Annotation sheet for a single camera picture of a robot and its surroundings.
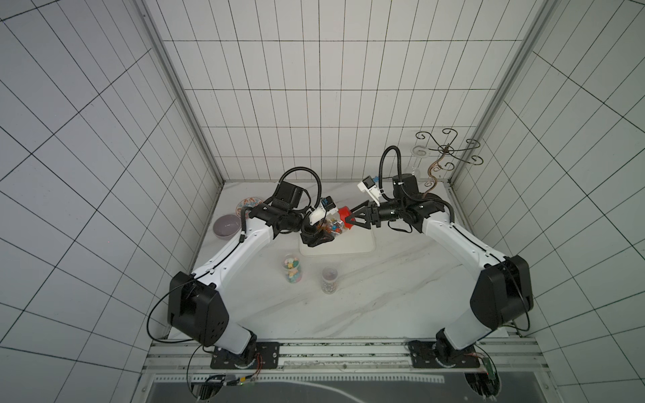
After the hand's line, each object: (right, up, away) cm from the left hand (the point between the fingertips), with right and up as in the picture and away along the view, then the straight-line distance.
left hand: (322, 231), depth 78 cm
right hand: (+9, +6, -1) cm, 11 cm away
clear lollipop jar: (+3, +3, -3) cm, 5 cm away
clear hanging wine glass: (+34, +27, +7) cm, 44 cm away
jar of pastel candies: (-10, -11, +5) cm, 16 cm away
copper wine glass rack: (+44, +28, +9) cm, 53 cm away
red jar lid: (+7, +6, -6) cm, 11 cm away
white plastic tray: (+10, -2, -4) cm, 11 cm away
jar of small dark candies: (+2, -16, -1) cm, 16 cm away
